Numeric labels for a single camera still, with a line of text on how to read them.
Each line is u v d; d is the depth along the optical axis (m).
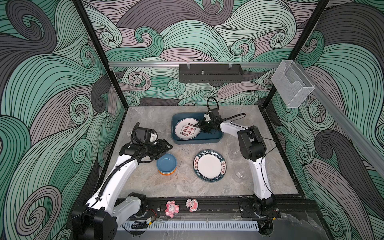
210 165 0.86
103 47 0.88
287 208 0.74
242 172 0.80
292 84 0.78
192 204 0.73
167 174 0.81
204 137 0.97
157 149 0.67
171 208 0.71
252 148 0.60
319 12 0.73
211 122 0.90
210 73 0.96
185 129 1.04
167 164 0.85
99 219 0.36
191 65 0.93
